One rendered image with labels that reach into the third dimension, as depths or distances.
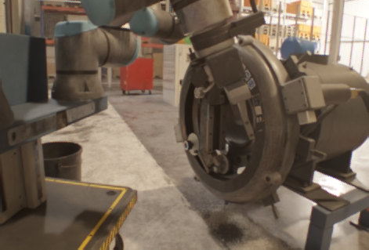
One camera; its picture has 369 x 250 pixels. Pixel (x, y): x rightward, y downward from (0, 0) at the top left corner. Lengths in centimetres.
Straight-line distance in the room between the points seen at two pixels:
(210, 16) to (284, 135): 63
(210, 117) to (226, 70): 81
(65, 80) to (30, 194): 43
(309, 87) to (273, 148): 24
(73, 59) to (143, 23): 30
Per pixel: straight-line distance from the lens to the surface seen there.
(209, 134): 123
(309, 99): 90
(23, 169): 109
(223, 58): 42
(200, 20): 43
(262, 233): 154
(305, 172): 146
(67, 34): 99
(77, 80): 98
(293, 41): 183
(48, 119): 78
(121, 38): 109
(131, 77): 641
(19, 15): 102
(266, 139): 97
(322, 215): 134
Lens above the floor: 86
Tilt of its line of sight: 11 degrees down
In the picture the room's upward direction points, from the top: 2 degrees clockwise
